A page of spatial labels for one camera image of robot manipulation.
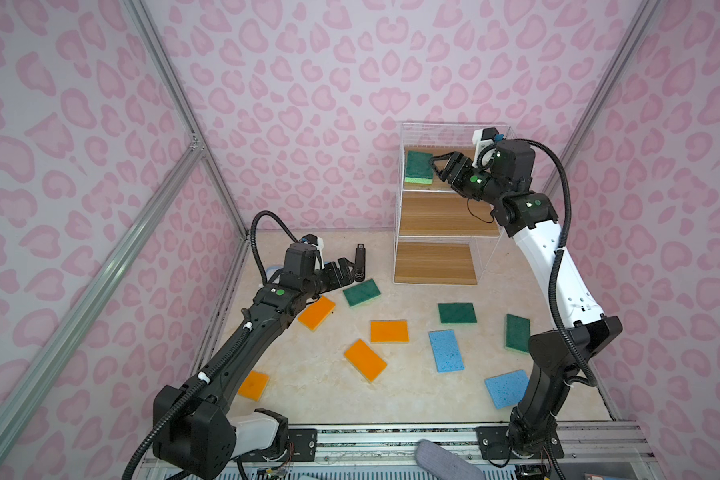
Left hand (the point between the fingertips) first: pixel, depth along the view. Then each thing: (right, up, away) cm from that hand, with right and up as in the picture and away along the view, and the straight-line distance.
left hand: (346, 265), depth 79 cm
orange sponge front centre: (+4, -27, +10) cm, 29 cm away
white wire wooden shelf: (+27, +8, +6) cm, 29 cm away
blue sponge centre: (+29, -26, +9) cm, 40 cm away
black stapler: (+3, 0, +30) cm, 30 cm away
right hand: (+22, +24, -10) cm, 34 cm away
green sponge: (+4, -10, +22) cm, 24 cm away
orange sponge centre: (+12, -21, +13) cm, 27 cm away
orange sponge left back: (-11, -16, +18) cm, 27 cm away
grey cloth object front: (+23, -45, -11) cm, 52 cm away
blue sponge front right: (+43, -33, +2) cm, 55 cm away
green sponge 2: (+34, -16, +17) cm, 41 cm away
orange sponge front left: (-26, -33, +4) cm, 42 cm away
